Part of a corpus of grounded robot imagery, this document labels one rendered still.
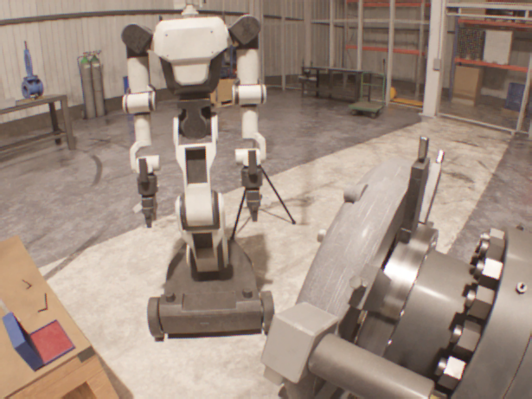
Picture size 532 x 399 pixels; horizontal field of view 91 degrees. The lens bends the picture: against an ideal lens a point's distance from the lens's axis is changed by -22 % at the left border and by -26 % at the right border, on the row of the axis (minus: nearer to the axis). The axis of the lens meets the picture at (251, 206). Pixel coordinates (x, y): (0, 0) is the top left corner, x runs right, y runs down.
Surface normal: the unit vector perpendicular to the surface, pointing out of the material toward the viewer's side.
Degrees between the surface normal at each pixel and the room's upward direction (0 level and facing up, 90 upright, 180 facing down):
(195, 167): 80
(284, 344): 67
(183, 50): 90
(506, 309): 38
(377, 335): 72
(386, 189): 19
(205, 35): 90
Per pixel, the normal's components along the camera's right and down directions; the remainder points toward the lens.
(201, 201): 0.08, 0.04
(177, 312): 0.06, -0.32
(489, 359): -0.56, -0.19
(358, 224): -0.40, -0.54
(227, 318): 0.11, 0.44
